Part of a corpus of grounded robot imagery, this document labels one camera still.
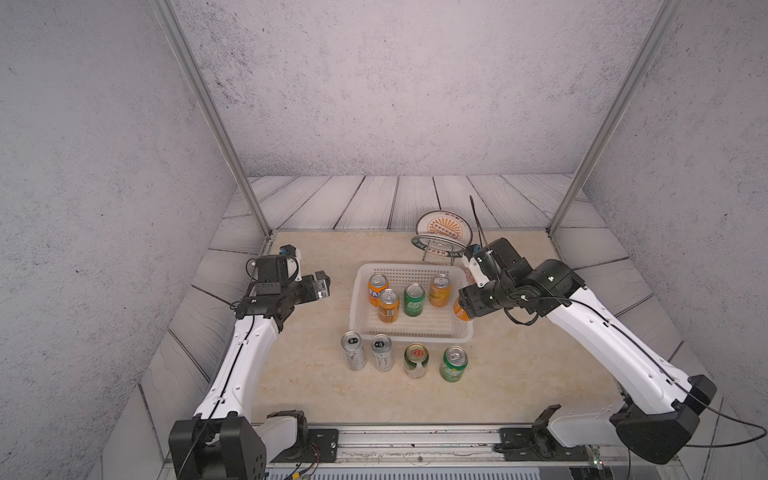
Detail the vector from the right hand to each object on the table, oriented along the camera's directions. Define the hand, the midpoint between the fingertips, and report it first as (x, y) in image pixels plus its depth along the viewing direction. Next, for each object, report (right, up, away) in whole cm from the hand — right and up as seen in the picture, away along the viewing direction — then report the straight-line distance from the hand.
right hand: (474, 297), depth 71 cm
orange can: (-5, -1, +20) cm, 20 cm away
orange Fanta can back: (-24, +1, +21) cm, 32 cm away
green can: (-13, -3, +18) cm, 22 cm away
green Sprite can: (-3, -18, +6) cm, 19 cm away
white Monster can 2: (-30, -12, +6) cm, 33 cm away
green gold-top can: (-13, -17, +6) cm, 22 cm away
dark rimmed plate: (-4, +13, +28) cm, 31 cm away
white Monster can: (-22, -14, +4) cm, 26 cm away
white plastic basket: (-6, -12, +23) cm, 27 cm away
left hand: (-39, +3, +11) cm, 41 cm away
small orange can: (-20, -5, +16) cm, 26 cm away
